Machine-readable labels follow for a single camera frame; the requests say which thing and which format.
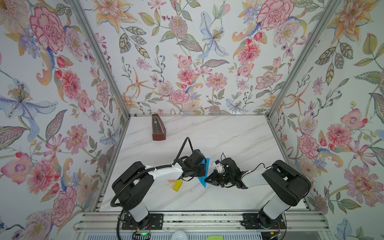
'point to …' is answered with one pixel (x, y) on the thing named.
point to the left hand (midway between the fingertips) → (207, 173)
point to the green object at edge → (214, 237)
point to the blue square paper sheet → (203, 178)
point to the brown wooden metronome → (158, 128)
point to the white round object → (179, 235)
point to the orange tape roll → (171, 181)
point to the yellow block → (177, 185)
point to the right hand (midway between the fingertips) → (204, 180)
